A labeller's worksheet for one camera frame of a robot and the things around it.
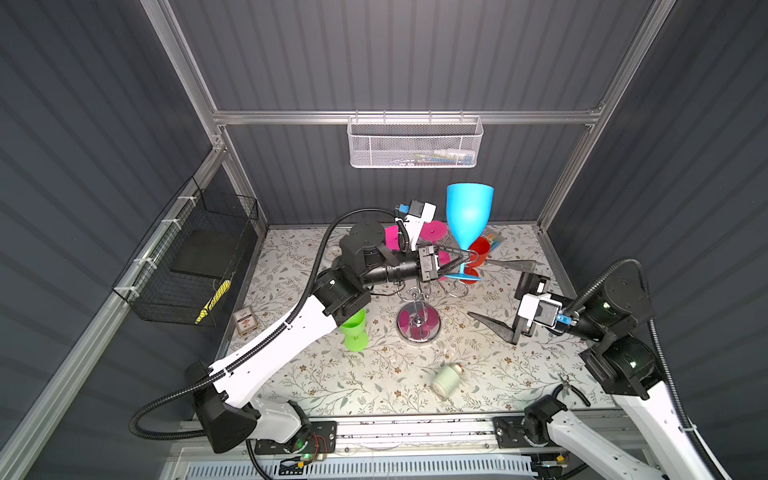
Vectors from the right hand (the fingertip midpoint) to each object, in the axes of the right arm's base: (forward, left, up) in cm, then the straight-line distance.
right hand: (484, 285), depth 51 cm
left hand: (+5, +2, +2) cm, 6 cm away
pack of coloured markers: (+50, -23, -43) cm, 70 cm away
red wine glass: (+29, -10, -26) cm, 40 cm away
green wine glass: (+5, +27, -31) cm, 41 cm away
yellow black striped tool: (+7, +58, -16) cm, 61 cm away
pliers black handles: (-5, -30, -42) cm, 51 cm away
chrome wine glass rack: (+14, +9, -40) cm, 44 cm away
